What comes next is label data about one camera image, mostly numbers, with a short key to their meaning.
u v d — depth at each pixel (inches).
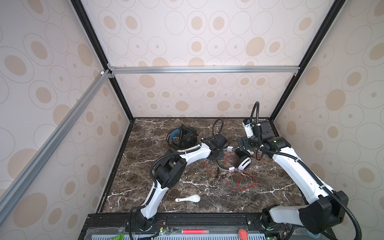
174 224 29.4
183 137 42.0
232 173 35.4
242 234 26.9
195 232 28.0
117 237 27.0
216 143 29.5
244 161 34.1
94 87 30.2
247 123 27.6
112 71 35.5
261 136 23.0
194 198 31.5
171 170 21.2
